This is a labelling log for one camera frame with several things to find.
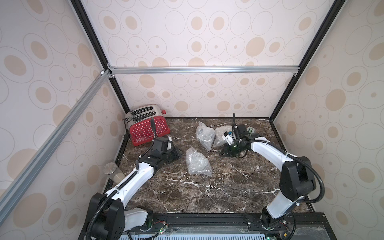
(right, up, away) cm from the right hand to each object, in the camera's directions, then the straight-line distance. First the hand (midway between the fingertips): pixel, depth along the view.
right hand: (225, 153), depth 88 cm
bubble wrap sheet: (-17, -6, +2) cm, 18 cm away
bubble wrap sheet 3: (-11, +11, +13) cm, 20 cm away
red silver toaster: (-53, +19, +5) cm, 57 cm away
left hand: (-22, +2, -6) cm, 23 cm away
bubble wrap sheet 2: (-1, +13, +15) cm, 20 cm away
